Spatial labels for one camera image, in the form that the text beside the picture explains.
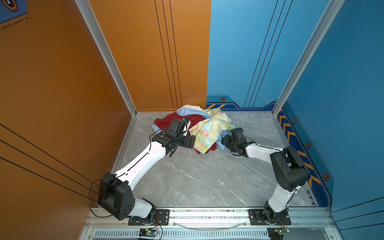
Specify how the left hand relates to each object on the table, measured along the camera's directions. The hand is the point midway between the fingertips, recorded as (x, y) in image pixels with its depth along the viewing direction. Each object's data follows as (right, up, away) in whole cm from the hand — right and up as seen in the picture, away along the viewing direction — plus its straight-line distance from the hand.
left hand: (188, 136), depth 83 cm
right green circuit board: (+45, -44, -13) cm, 64 cm away
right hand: (+21, -5, +15) cm, 26 cm away
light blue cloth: (+20, -4, +17) cm, 26 cm away
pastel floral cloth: (+11, +1, +17) cm, 20 cm away
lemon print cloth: (+17, +16, +32) cm, 40 cm away
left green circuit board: (-20, -45, -12) cm, 51 cm away
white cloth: (0, +21, +33) cm, 39 cm away
